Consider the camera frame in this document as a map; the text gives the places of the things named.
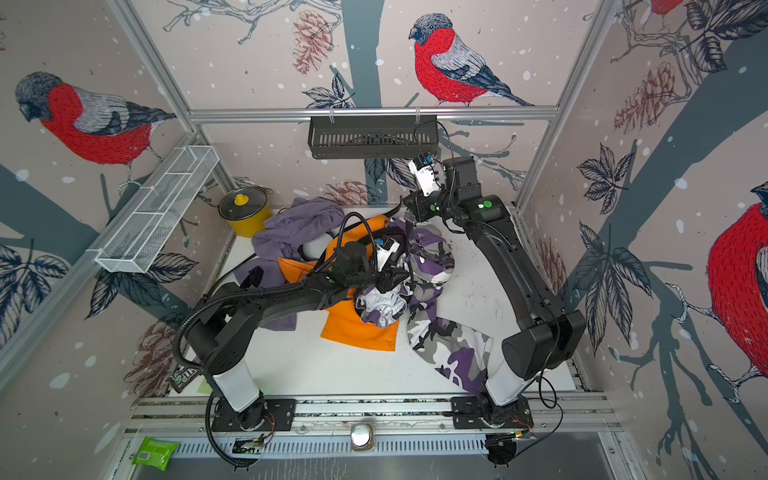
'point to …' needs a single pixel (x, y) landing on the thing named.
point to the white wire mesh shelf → (134, 247)
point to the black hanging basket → (334, 137)
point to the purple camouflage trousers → (461, 352)
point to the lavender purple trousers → (280, 237)
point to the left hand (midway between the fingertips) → (410, 268)
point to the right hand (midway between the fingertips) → (410, 194)
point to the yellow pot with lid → (246, 208)
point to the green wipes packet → (155, 453)
